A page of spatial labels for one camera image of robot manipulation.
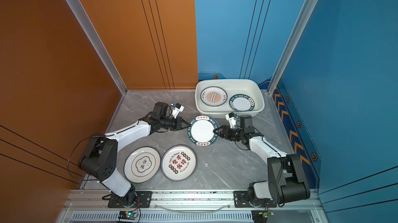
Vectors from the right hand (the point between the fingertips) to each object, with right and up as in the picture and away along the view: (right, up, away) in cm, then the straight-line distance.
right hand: (216, 132), depth 85 cm
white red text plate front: (-20, -17, 0) cm, 26 cm away
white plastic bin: (+15, +28, +30) cm, 44 cm away
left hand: (-14, +5, 0) cm, 15 cm away
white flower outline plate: (-41, -17, 0) cm, 44 cm away
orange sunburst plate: (0, +22, +28) cm, 35 cm away
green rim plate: (+21, +17, +27) cm, 38 cm away
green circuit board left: (-42, -35, -14) cm, 57 cm away
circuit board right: (+20, -36, -14) cm, 43 cm away
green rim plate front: (-8, 0, 0) cm, 8 cm away
